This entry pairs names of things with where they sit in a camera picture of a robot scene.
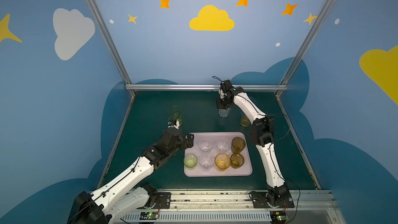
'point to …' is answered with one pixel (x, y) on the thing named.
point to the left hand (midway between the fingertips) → (190, 136)
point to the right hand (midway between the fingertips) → (220, 104)
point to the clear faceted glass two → (205, 145)
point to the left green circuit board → (148, 215)
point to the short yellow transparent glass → (222, 161)
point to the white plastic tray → (245, 170)
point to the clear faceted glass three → (222, 145)
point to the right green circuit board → (279, 217)
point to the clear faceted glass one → (206, 160)
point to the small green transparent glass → (190, 161)
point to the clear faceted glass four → (224, 112)
